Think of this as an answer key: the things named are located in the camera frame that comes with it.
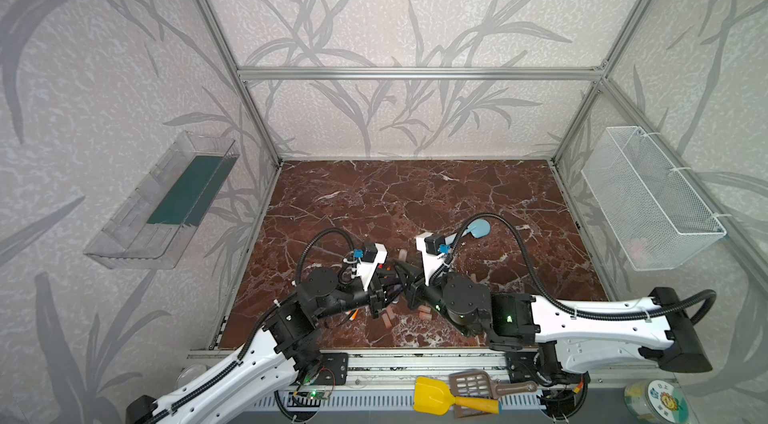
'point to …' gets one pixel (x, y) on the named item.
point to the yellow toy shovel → (435, 397)
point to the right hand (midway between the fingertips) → (396, 252)
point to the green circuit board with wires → (315, 394)
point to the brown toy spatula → (479, 383)
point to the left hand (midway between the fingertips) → (411, 276)
